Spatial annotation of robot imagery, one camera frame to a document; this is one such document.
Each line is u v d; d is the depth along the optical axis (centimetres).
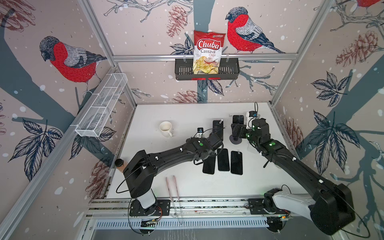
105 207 76
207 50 83
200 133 74
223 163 86
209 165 99
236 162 91
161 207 73
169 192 80
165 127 99
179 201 78
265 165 87
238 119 82
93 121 71
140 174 43
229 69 95
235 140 99
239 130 73
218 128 95
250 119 68
